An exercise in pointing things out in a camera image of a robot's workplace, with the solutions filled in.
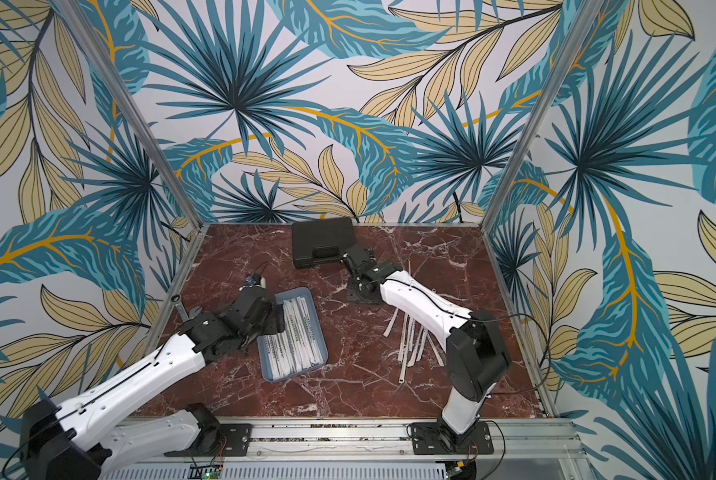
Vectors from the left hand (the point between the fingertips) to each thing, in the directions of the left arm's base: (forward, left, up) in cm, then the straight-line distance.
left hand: (271, 318), depth 79 cm
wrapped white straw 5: (-3, -46, -14) cm, 48 cm away
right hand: (+10, -23, -3) cm, 25 cm away
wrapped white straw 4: (-1, -42, -13) cm, 44 cm away
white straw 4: (-3, -10, -14) cm, 17 cm away
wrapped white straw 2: (+1, -37, -14) cm, 39 cm away
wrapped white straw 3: (-5, -37, -14) cm, 39 cm away
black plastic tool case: (+34, -9, -8) cm, 37 cm away
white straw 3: (+2, -6, -13) cm, 15 cm away
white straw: (-2, 0, -13) cm, 13 cm away
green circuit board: (-33, +11, -17) cm, 38 cm away
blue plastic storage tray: (-3, +5, -12) cm, 13 cm away
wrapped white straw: (+7, -33, -15) cm, 37 cm away
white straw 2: (-1, -3, -13) cm, 14 cm away
